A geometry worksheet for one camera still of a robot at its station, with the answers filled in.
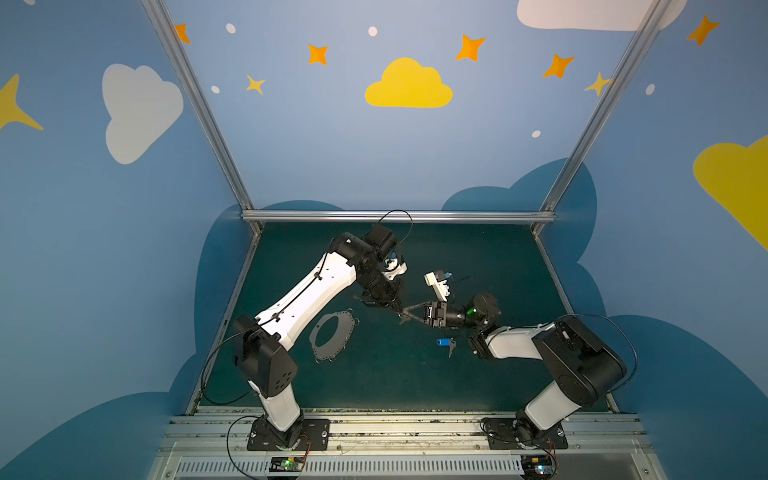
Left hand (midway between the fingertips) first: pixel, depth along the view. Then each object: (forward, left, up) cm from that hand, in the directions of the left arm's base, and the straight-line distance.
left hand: (406, 308), depth 73 cm
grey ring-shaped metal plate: (+7, +18, -23) cm, 30 cm away
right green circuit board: (-30, -33, -23) cm, 50 cm away
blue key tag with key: (+1, -13, -22) cm, 26 cm away
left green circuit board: (-30, +28, -22) cm, 47 cm away
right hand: (-1, 0, -1) cm, 1 cm away
